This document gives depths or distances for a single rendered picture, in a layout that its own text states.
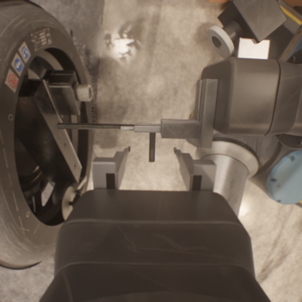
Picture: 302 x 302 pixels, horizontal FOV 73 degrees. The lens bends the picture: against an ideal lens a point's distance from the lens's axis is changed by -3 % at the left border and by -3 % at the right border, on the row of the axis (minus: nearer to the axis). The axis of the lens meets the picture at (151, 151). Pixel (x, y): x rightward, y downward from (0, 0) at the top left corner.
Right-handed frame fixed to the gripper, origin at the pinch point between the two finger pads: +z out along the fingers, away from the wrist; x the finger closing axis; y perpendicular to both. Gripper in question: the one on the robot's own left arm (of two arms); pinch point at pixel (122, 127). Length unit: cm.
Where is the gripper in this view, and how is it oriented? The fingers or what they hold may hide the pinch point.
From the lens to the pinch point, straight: 16.0
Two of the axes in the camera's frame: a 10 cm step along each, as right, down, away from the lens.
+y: 0.3, -9.6, -2.9
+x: 0.1, 2.9, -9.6
